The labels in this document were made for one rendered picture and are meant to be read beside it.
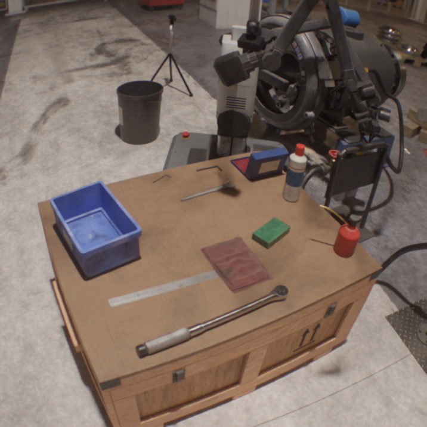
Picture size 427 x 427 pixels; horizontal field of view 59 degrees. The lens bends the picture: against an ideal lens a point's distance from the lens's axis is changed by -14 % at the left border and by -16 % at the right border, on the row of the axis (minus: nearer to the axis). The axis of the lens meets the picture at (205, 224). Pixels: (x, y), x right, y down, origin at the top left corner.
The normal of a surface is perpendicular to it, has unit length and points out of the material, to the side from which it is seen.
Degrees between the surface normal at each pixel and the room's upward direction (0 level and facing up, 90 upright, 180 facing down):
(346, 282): 0
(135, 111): 93
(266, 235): 0
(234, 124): 90
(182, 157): 0
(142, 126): 93
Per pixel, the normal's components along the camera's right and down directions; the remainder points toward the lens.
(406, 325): 0.07, -0.77
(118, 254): 0.57, 0.55
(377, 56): 0.38, -0.07
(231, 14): 0.36, 0.62
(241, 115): -0.08, 0.63
